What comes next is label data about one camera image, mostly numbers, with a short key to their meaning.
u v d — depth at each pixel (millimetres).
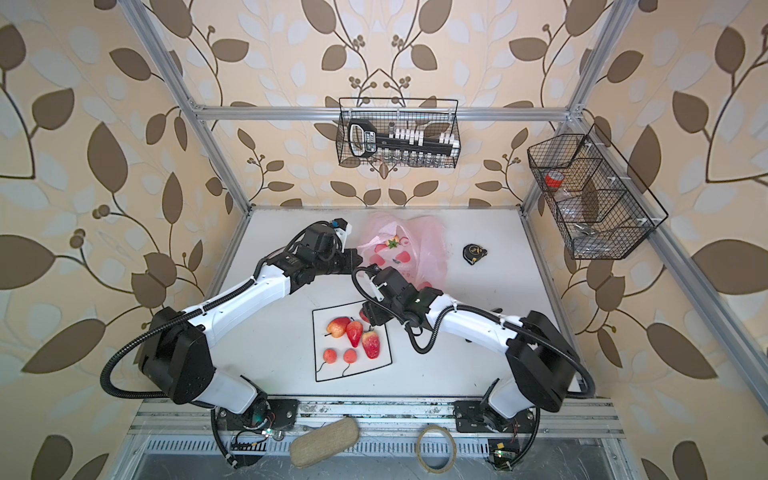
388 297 651
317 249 652
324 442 682
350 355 807
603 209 730
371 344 814
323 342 857
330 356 806
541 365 427
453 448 672
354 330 843
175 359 429
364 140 845
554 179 872
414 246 938
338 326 847
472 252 1046
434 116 911
